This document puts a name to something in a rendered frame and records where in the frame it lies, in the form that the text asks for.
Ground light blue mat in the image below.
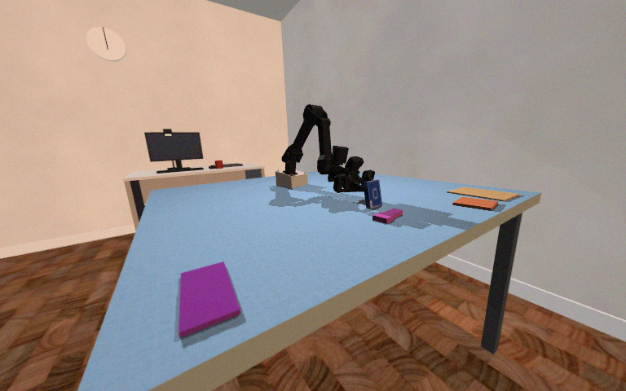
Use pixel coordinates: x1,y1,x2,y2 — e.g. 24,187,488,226
77,171,541,391

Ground purple flat slab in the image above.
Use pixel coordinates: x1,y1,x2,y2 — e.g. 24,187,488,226
179,261,240,337

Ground pink stepped block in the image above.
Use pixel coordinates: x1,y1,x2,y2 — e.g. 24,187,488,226
373,209,403,224

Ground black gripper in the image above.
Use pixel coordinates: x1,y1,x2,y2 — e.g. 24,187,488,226
333,168,375,193

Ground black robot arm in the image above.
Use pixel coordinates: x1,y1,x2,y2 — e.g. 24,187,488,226
281,104,364,182

